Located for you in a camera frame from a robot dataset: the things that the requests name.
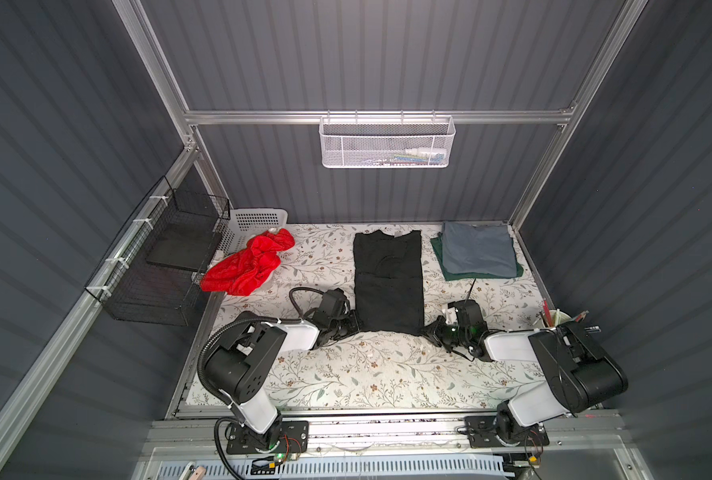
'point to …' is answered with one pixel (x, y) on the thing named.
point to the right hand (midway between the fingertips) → (422, 333)
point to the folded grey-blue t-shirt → (478, 249)
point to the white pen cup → (554, 318)
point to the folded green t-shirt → (437, 242)
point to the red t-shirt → (240, 272)
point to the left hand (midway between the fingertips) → (366, 324)
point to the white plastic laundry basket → (244, 223)
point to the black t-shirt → (389, 282)
